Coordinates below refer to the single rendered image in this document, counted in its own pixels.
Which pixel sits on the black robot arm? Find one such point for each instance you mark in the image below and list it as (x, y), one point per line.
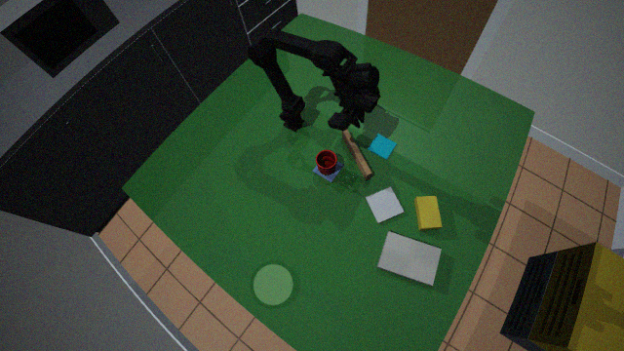
(326, 55)

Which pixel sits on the tan wooden flat bar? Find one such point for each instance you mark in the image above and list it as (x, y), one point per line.
(357, 154)

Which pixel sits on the yellow rectangular block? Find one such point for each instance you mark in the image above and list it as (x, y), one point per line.
(427, 211)

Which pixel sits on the light grey flat square tile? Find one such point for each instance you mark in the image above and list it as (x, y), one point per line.
(384, 205)

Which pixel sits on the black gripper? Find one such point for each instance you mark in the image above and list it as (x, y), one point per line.
(348, 115)

